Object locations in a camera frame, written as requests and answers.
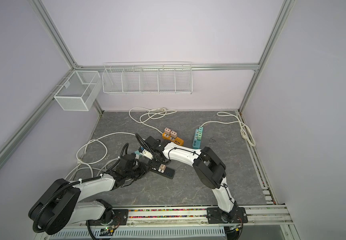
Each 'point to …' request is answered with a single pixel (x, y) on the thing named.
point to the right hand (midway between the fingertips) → (154, 163)
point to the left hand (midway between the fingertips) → (151, 170)
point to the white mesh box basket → (81, 91)
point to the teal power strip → (197, 138)
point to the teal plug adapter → (137, 152)
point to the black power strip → (162, 169)
